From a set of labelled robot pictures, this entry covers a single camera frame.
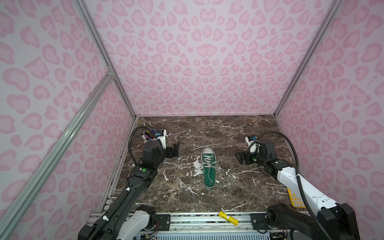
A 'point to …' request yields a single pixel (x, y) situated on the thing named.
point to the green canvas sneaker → (209, 151)
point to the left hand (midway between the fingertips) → (171, 139)
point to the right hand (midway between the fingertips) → (244, 151)
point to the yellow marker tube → (229, 218)
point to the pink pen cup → (145, 140)
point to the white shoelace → (207, 159)
